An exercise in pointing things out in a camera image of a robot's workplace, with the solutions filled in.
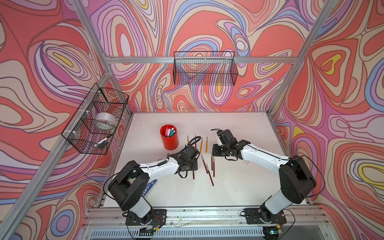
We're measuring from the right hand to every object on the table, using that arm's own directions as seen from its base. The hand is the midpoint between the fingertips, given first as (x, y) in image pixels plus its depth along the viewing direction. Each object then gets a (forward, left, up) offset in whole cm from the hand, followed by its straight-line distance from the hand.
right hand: (213, 154), depth 89 cm
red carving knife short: (+2, +7, -7) cm, 10 cm away
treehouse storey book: (-17, +37, -4) cm, 41 cm away
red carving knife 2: (-2, +1, -7) cm, 7 cm away
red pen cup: (+13, +27, +2) cm, 30 cm away
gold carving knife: (+9, +7, -6) cm, 13 cm away
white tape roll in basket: (+6, +55, +26) cm, 62 cm away
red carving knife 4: (-9, +13, -7) cm, 17 cm away
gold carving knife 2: (+12, +3, -7) cm, 14 cm away
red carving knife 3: (-4, 0, -7) cm, 8 cm away
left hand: (-5, +10, -4) cm, 12 cm away
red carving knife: (-10, +3, -7) cm, 12 cm away
